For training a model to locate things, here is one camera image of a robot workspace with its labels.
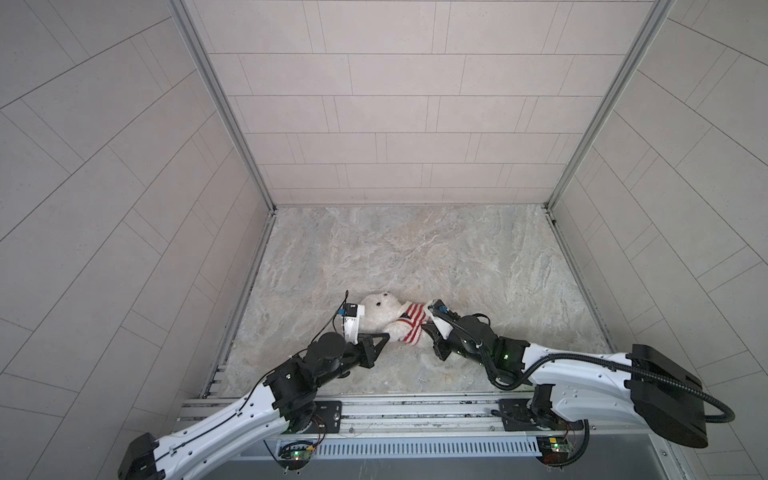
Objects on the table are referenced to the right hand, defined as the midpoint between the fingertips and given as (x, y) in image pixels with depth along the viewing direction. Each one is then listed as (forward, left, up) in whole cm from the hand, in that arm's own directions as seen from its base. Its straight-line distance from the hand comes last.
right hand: (422, 330), depth 78 cm
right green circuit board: (-27, -28, -9) cm, 40 cm away
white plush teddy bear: (+4, +11, +3) cm, 12 cm away
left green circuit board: (-24, +31, -5) cm, 39 cm away
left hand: (-4, +7, +4) cm, 9 cm away
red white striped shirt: (+4, +1, +2) cm, 5 cm away
